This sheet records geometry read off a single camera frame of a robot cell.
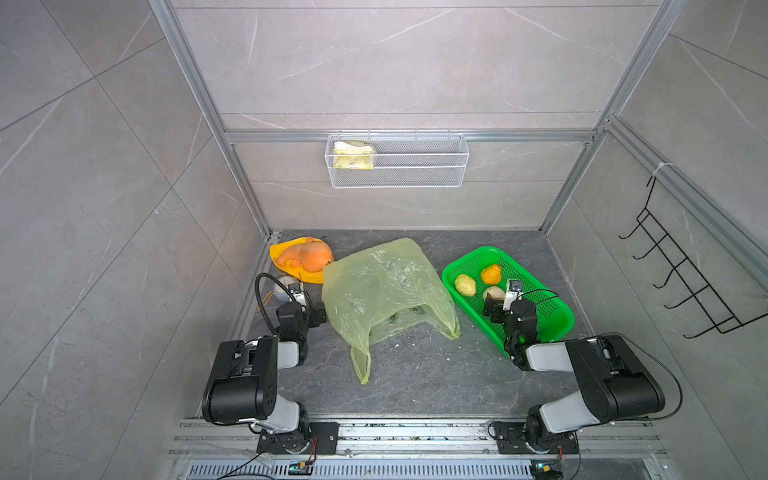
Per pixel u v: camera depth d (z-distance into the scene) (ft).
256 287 2.32
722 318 1.90
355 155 2.88
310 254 3.31
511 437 2.39
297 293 2.68
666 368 1.53
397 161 3.30
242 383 1.50
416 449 2.39
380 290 2.99
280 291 2.61
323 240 3.78
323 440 2.40
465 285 3.20
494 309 2.75
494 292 3.08
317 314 2.87
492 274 3.30
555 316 2.96
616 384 1.45
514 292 2.60
